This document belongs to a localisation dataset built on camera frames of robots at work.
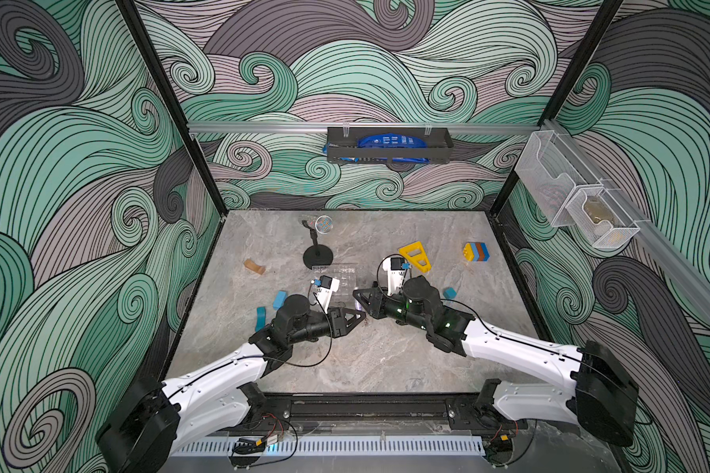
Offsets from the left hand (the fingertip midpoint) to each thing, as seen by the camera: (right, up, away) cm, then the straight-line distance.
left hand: (366, 314), depth 72 cm
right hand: (-2, +5, +2) cm, 6 cm away
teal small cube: (+29, 0, +24) cm, 38 cm away
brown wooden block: (-41, +9, +32) cm, 53 cm away
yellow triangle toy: (+21, +12, +34) cm, 42 cm away
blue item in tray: (+9, +50, +21) cm, 55 cm away
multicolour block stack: (+42, +14, +33) cm, 55 cm away
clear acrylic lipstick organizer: (-5, +10, -3) cm, 12 cm away
